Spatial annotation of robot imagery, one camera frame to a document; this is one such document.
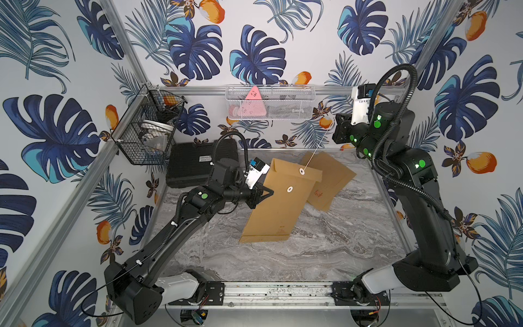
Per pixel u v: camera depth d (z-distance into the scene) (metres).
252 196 0.61
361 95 0.47
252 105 0.91
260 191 0.60
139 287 0.37
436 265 0.39
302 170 0.69
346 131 0.51
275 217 0.69
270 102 0.93
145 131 0.91
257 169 0.60
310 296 0.76
